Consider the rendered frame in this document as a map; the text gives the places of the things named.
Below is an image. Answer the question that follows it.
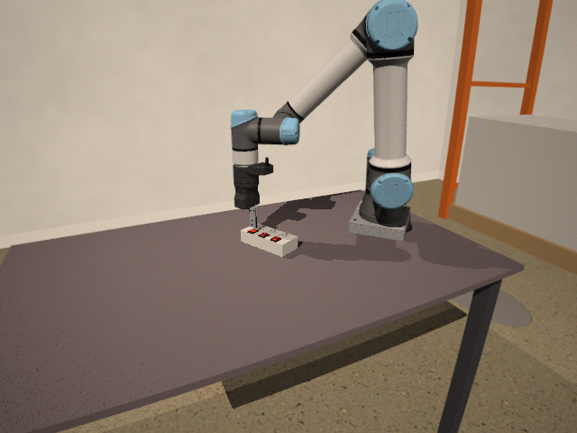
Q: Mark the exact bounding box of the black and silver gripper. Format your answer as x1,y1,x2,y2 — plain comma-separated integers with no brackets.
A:
233,150,273,228

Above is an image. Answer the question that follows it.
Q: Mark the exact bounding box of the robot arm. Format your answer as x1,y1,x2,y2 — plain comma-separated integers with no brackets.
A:
231,0,418,225

